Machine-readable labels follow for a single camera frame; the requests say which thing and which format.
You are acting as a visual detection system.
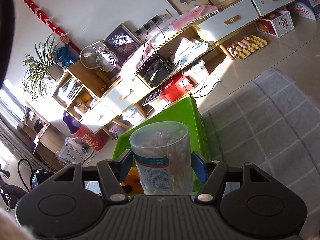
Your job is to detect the green plastic bin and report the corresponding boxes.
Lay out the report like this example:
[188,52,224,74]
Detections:
[113,97,211,192]

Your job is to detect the white toy storage crate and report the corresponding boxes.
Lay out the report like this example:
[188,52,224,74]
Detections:
[255,10,295,38]

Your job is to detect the yellow egg tray with eggs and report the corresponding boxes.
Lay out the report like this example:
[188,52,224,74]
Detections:
[227,35,268,60]

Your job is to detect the potted green plant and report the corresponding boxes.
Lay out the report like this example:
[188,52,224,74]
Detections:
[22,35,63,101]

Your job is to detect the clear cotton swab jar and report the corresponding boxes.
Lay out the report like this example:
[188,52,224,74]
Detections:
[129,121,194,195]

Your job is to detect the wall power outlet strip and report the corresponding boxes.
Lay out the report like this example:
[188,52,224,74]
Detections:
[135,9,172,40]

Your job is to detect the black bag on shelf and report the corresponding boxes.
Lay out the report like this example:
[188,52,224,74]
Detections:
[143,55,174,87]

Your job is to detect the grey checked table cloth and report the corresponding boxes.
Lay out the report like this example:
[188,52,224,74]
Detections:
[202,70,319,239]

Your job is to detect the wooden white drawer cabinet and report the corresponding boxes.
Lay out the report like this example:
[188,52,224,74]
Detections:
[53,0,293,133]

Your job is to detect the white cardboard box on floor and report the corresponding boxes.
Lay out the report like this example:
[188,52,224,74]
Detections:
[56,137,87,166]

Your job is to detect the purple hanging cloth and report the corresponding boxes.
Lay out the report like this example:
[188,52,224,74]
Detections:
[63,111,81,134]

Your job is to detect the framed raccoon picture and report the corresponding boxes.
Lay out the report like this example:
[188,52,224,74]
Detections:
[103,23,142,66]

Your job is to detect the clear storage box white lid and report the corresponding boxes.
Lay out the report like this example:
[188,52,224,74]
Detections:
[184,60,209,84]

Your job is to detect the red storage box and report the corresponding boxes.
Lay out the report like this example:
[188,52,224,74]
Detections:
[159,73,196,102]

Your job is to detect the white desk fan front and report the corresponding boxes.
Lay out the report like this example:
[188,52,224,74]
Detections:
[96,50,118,72]

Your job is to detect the blue Stitch figure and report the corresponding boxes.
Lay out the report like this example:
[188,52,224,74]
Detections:
[54,44,76,68]

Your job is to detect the pink lace cloth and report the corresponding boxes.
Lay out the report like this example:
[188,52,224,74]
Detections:
[119,5,219,78]

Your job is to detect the red firecracker wall decoration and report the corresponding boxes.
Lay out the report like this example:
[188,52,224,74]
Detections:
[22,0,80,54]

